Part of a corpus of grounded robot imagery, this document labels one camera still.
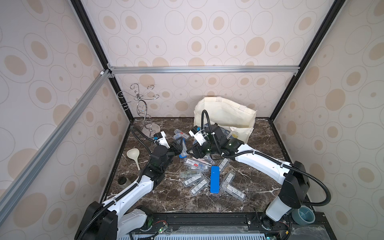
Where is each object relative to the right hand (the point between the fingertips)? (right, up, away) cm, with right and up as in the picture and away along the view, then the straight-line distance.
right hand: (195, 146), depth 79 cm
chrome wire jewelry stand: (-34, +10, +30) cm, 46 cm away
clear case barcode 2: (+17, -13, +13) cm, 25 cm away
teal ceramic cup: (+54, -35, -4) cm, 65 cm away
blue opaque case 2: (+11, -20, +8) cm, 25 cm away
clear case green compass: (-2, -17, +9) cm, 19 cm away
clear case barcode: (-9, +6, 0) cm, 11 cm away
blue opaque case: (-6, -4, 0) cm, 8 cm away
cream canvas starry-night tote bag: (+27, +15, +19) cm, 36 cm away
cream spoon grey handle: (-40, -6, +18) cm, 44 cm away
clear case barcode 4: (+2, -23, +5) cm, 24 cm away
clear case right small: (+19, -20, +8) cm, 29 cm away
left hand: (-5, +4, -2) cm, 7 cm away
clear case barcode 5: (+21, -25, +3) cm, 33 cm away
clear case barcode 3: (-3, -21, +7) cm, 22 cm away
